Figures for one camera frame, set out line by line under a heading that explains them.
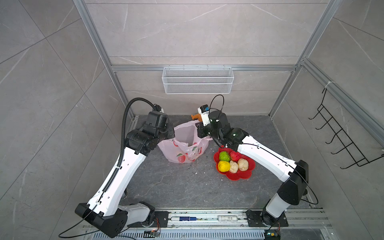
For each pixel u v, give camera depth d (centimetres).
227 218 73
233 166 86
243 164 86
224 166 84
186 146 79
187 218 73
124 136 43
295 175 43
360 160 58
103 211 37
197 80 101
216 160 90
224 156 90
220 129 55
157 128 48
